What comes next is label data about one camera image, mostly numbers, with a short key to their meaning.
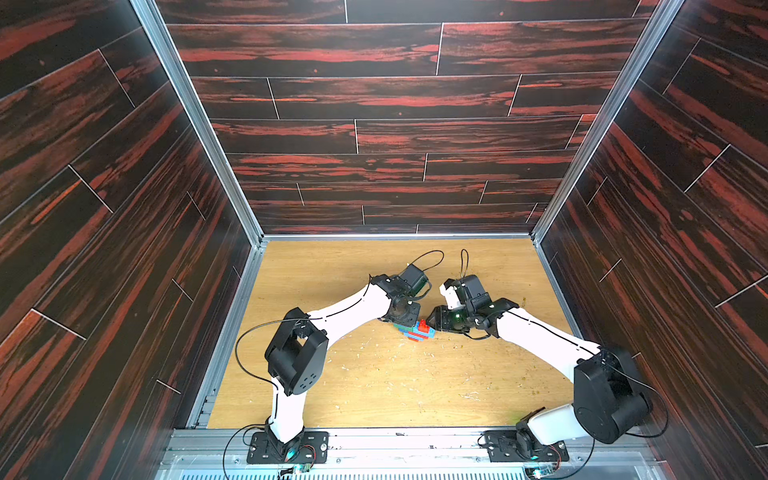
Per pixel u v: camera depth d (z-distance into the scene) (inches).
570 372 17.4
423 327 33.3
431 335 34.0
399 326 35.7
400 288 27.2
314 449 27.7
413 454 28.2
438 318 30.8
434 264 32.1
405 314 29.6
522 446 25.7
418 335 34.6
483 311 25.0
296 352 18.9
